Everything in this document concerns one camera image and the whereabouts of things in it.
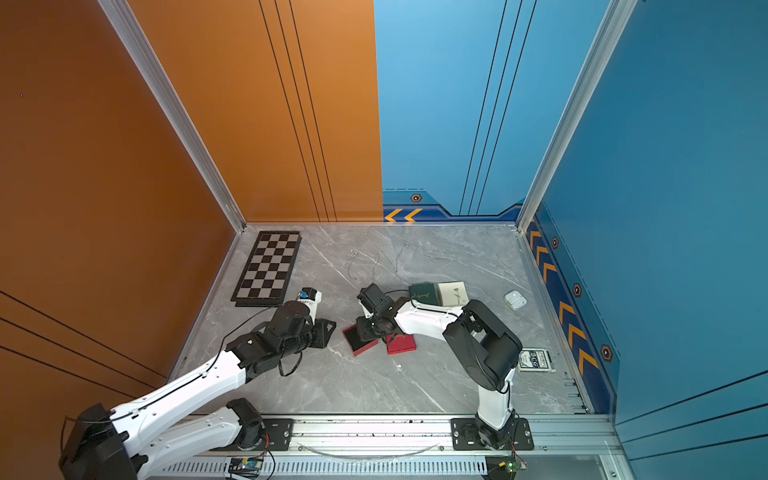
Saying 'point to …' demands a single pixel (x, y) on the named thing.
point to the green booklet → (427, 292)
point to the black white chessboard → (266, 277)
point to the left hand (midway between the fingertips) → (335, 321)
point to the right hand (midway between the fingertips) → (361, 332)
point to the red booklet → (400, 343)
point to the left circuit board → (245, 466)
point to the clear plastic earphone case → (515, 299)
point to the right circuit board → (503, 467)
